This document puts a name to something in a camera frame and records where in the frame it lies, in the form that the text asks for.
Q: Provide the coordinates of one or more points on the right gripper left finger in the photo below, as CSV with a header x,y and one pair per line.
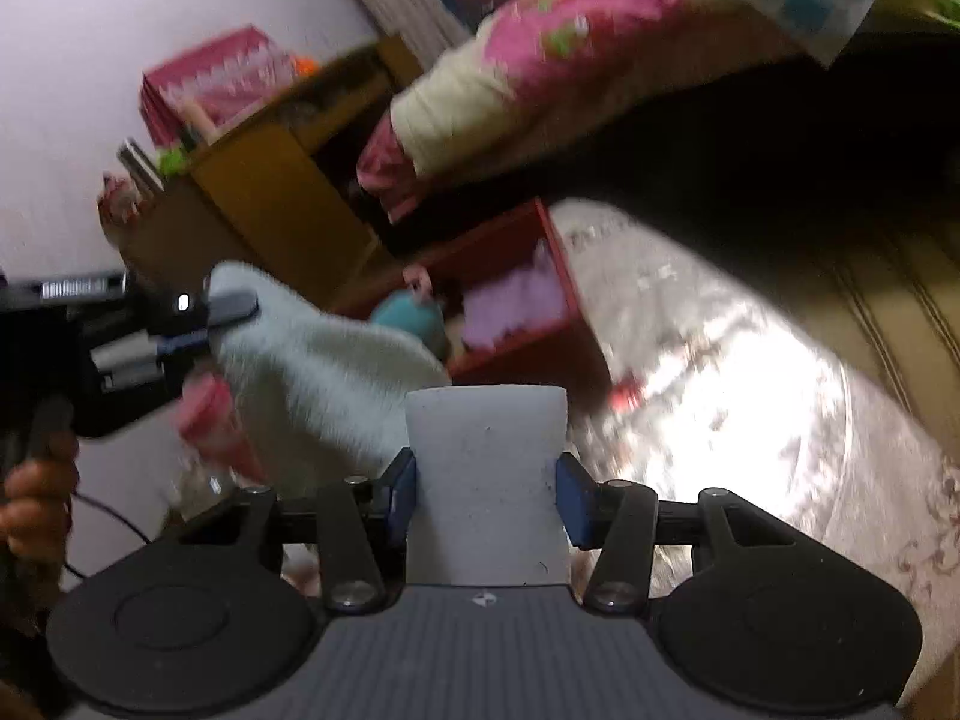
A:
x,y
362,530

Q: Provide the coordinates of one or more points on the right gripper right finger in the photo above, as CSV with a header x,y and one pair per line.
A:
x,y
618,520

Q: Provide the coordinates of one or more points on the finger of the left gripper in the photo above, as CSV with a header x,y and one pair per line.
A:
x,y
192,345
228,309

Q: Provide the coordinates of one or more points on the white sponge block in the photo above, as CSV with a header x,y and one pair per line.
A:
x,y
485,505

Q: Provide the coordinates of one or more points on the light blue towel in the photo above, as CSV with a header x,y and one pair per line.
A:
x,y
321,397

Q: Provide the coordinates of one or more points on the purple cloth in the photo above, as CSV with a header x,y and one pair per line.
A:
x,y
528,298

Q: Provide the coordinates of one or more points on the pink pig plush toy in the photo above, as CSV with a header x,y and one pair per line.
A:
x,y
414,309

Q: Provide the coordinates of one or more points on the person left hand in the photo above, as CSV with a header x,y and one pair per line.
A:
x,y
36,514

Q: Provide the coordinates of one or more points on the pink lidded paper cup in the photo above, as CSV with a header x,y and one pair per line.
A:
x,y
207,420

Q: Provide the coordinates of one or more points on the wooden cabinet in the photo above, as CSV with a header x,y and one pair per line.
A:
x,y
279,189

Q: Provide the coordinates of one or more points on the glass jar clear lid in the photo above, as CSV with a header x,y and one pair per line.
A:
x,y
192,485

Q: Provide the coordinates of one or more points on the pink gift box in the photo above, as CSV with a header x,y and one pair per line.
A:
x,y
227,77

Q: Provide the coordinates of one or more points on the red cardboard box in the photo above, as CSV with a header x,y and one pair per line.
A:
x,y
565,353

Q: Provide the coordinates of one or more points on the pink floral quilt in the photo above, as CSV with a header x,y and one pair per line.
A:
x,y
538,75

